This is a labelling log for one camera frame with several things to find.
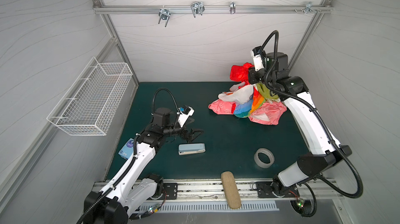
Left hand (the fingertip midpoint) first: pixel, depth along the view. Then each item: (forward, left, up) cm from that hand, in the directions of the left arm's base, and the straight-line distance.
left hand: (199, 123), depth 74 cm
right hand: (+20, -25, +21) cm, 38 cm away
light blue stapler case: (-6, +6, -16) cm, 19 cm away
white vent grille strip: (-31, -4, -21) cm, 38 cm away
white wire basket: (+1, +49, +10) cm, 50 cm away
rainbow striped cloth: (+22, -28, -18) cm, 40 cm away
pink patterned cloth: (+17, -41, -15) cm, 47 cm away
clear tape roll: (-12, -33, -19) cm, 40 cm away
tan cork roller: (-25, -16, -18) cm, 34 cm away
